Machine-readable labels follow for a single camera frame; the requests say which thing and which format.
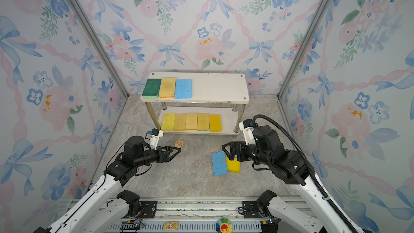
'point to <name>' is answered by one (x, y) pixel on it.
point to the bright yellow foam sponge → (233, 165)
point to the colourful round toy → (223, 225)
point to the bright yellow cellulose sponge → (168, 121)
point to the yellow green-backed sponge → (202, 122)
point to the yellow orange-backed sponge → (191, 121)
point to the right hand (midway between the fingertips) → (230, 145)
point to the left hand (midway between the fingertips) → (176, 149)
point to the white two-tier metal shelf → (222, 94)
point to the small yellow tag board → (171, 226)
